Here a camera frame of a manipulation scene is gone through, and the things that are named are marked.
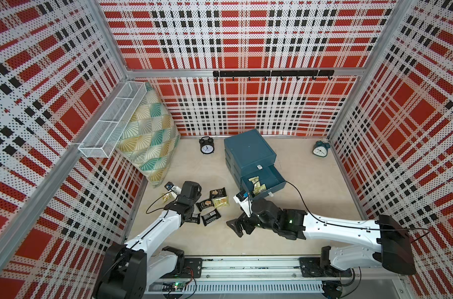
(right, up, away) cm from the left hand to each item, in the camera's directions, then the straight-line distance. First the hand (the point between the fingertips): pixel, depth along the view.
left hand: (193, 193), depth 89 cm
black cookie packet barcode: (+8, -11, -3) cm, 14 cm away
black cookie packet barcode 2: (+1, -10, -3) cm, 10 cm away
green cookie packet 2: (+30, +6, 0) cm, 31 cm away
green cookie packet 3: (+14, -4, +2) cm, 14 cm away
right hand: (+22, -6, -16) cm, 28 cm away
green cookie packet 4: (-7, +2, -17) cm, 19 cm away
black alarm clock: (+3, +24, +19) cm, 31 cm away
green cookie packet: (+31, +3, -3) cm, 31 cm away
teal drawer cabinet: (+27, +17, -7) cm, 32 cm away
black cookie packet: (+11, -1, +4) cm, 12 cm away
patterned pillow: (-19, +26, -3) cm, 33 cm away
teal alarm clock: (+71, +23, +19) cm, 77 cm away
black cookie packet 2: (+5, -6, +2) cm, 8 cm away
